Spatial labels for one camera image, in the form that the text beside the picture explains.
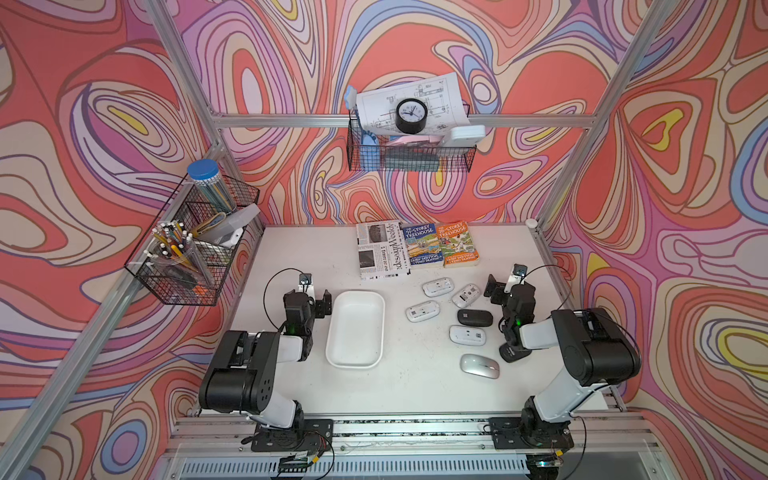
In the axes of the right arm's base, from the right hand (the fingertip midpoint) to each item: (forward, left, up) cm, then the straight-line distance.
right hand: (505, 283), depth 96 cm
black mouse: (-9, +11, -5) cm, 15 cm away
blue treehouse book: (+21, +25, -2) cm, 33 cm away
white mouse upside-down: (-2, +13, -3) cm, 13 cm away
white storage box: (-12, +49, -4) cm, 50 cm away
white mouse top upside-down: (+1, +21, -3) cm, 22 cm away
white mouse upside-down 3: (-16, +15, -4) cm, 22 cm away
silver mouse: (-23, +12, -7) cm, 27 cm away
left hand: (-1, +62, +2) cm, 62 cm away
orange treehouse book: (+20, +12, -3) cm, 23 cm away
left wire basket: (-1, +81, +27) cm, 86 cm away
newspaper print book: (+18, +40, -1) cm, 44 cm away
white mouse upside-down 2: (-7, +28, -3) cm, 29 cm away
